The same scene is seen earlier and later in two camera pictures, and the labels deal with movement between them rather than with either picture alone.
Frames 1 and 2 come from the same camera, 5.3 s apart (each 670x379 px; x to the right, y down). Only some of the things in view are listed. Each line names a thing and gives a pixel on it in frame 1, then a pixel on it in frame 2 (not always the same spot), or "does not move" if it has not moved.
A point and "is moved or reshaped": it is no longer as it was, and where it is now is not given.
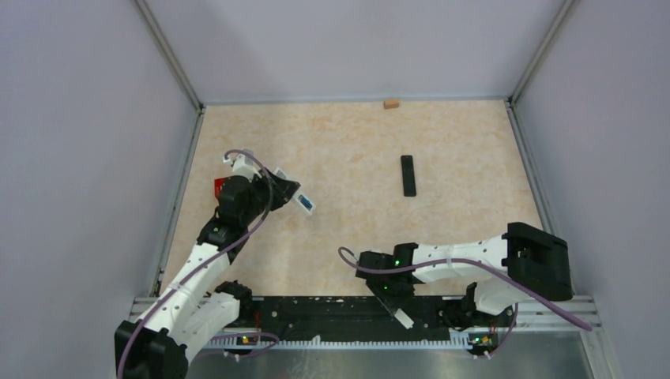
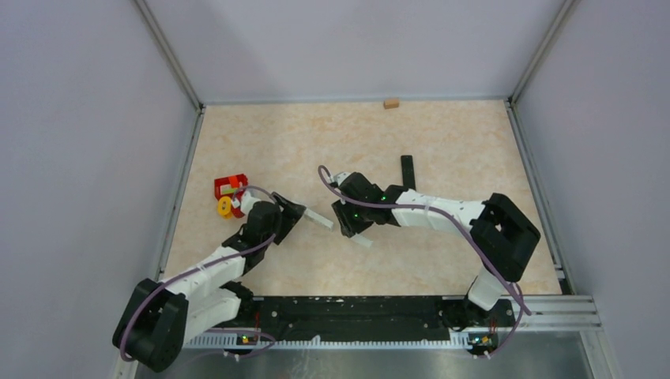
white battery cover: [404, 319] is moved or reshaped
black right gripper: [393, 302] → [348, 227]
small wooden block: [391, 103] does not move
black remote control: [408, 175] does not move
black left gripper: [281, 190] → [288, 216]
